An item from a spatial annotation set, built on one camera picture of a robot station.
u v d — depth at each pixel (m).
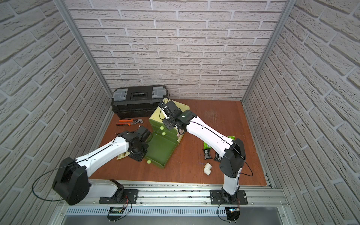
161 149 0.94
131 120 1.04
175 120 0.57
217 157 0.87
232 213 0.70
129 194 0.75
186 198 0.75
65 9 0.71
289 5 0.69
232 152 0.44
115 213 0.72
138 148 0.69
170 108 0.58
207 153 0.87
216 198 0.74
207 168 0.81
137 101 0.97
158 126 0.82
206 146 0.92
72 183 0.41
